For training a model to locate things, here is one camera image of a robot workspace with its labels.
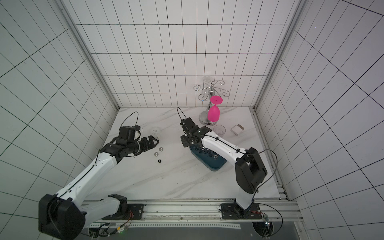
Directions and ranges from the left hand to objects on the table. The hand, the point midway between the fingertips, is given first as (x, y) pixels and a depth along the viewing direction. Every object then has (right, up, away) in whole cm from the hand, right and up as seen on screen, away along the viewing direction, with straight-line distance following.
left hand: (152, 147), depth 81 cm
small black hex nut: (+2, -10, +9) cm, 14 cm away
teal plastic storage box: (+34, -10, +11) cm, 37 cm away
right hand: (+17, +3, +5) cm, 18 cm away
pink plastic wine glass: (+36, +20, +10) cm, 42 cm away
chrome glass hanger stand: (+33, +34, +11) cm, 49 cm away
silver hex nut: (-1, -7, +11) cm, 13 cm away
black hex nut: (+34, -8, +12) cm, 37 cm away
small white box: (+54, +8, +23) cm, 60 cm away
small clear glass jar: (-3, +7, +18) cm, 19 cm away
